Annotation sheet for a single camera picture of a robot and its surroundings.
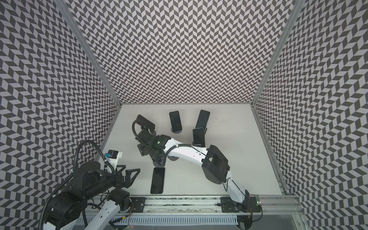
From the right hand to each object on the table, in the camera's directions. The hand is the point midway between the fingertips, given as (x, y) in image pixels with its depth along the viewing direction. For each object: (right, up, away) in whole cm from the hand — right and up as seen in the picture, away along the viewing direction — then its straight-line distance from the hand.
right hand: (149, 146), depth 81 cm
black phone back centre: (+13, +14, +15) cm, 24 cm away
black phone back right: (+32, +15, +11) cm, 37 cm away
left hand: (-3, -8, -18) cm, 19 cm away
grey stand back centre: (+15, +7, +15) cm, 22 cm away
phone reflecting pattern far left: (-8, +14, +14) cm, 21 cm away
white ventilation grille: (+11, -34, -12) cm, 37 cm away
